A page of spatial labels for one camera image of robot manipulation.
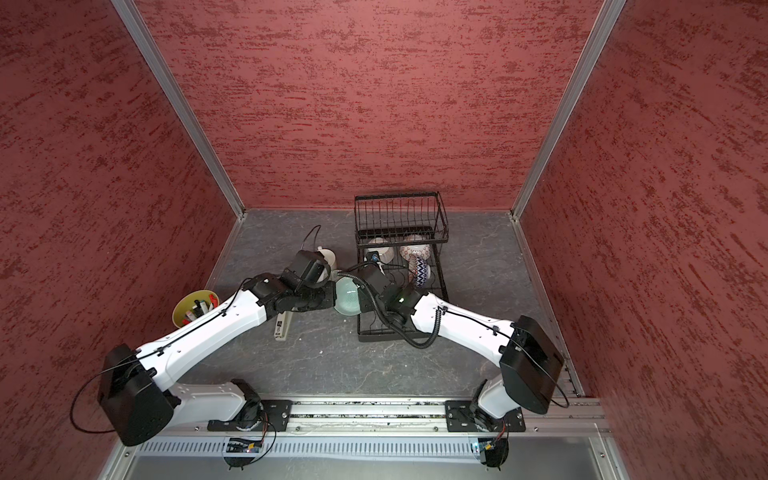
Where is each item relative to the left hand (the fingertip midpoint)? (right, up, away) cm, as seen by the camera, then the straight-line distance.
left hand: (335, 302), depth 80 cm
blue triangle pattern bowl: (+26, +14, +21) cm, 36 cm away
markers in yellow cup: (-39, -2, +3) cm, 39 cm away
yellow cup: (-42, -1, +1) cm, 42 cm away
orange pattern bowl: (+22, +8, +21) cm, 32 cm away
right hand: (+9, +2, +2) cm, 9 cm away
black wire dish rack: (+19, +19, +28) cm, 38 cm away
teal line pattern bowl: (+3, +1, +3) cm, 4 cm away
